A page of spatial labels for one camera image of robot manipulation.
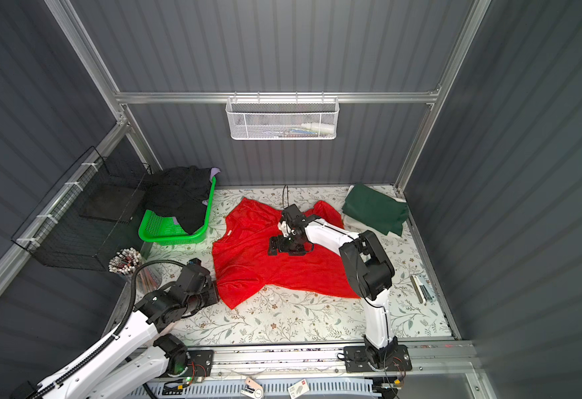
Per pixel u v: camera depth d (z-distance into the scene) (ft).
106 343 1.53
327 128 2.87
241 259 3.06
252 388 2.23
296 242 2.64
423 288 2.84
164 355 2.03
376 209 3.45
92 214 2.40
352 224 3.38
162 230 3.43
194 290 2.02
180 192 3.47
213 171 3.67
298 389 2.25
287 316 2.71
